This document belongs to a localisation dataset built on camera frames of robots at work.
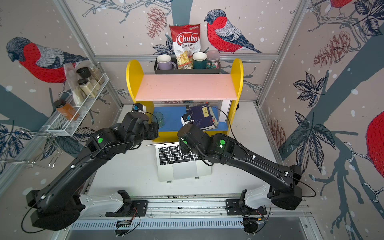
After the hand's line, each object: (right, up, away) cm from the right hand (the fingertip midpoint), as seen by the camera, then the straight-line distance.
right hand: (181, 137), depth 65 cm
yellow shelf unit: (+16, +19, +39) cm, 46 cm away
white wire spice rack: (-57, +6, +5) cm, 58 cm away
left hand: (-11, +6, +1) cm, 13 cm away
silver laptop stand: (-8, -27, +17) cm, 33 cm away
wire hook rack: (-59, -3, -9) cm, 60 cm away
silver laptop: (-7, -18, +17) cm, 26 cm away
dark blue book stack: (+11, +9, +25) cm, 29 cm away
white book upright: (+22, +14, +13) cm, 30 cm away
